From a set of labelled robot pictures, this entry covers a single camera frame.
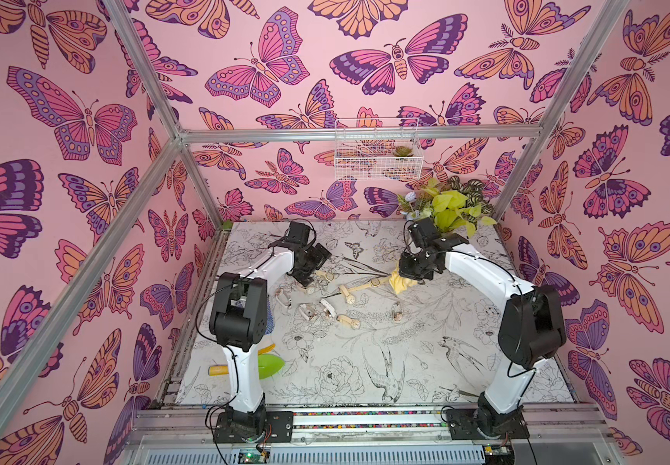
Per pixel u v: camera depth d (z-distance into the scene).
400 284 0.88
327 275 1.03
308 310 0.95
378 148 0.95
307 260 0.88
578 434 0.74
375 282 1.02
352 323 0.91
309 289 0.97
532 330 0.48
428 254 0.66
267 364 0.84
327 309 0.93
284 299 0.98
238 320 0.52
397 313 0.93
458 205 0.92
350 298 0.97
